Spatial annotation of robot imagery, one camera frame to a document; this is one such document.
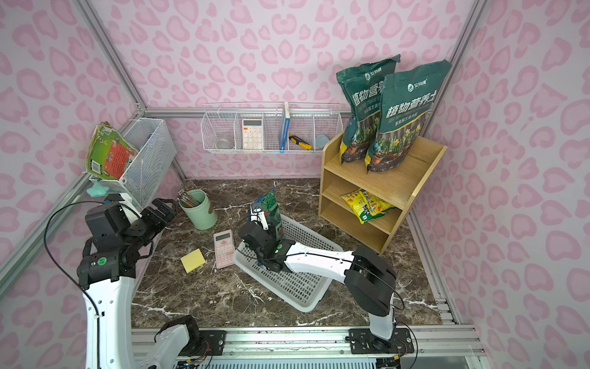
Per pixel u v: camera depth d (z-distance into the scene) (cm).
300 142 98
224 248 93
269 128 98
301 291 83
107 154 72
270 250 61
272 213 84
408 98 58
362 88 63
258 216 67
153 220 59
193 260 93
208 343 72
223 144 96
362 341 72
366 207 84
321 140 100
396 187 75
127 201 58
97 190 63
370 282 45
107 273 42
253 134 95
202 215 94
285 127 86
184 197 90
